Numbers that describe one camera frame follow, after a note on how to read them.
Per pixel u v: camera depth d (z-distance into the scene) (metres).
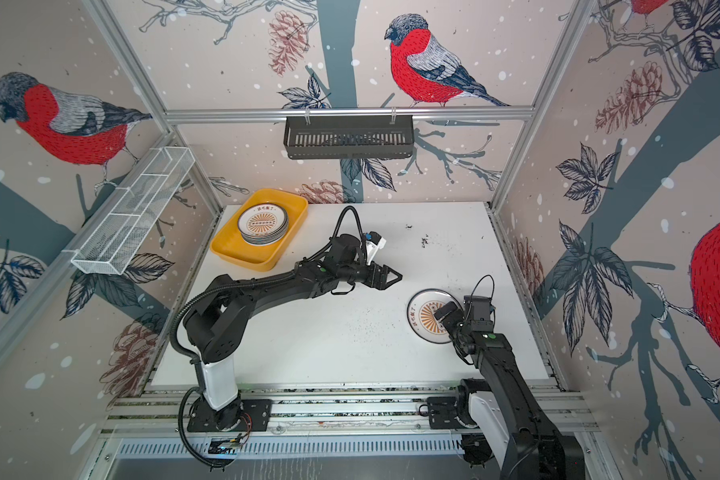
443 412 0.74
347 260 0.72
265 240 1.07
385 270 0.76
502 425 0.53
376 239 0.80
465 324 0.66
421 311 0.92
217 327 0.49
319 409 1.57
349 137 1.07
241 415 0.72
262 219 1.11
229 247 1.08
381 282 0.76
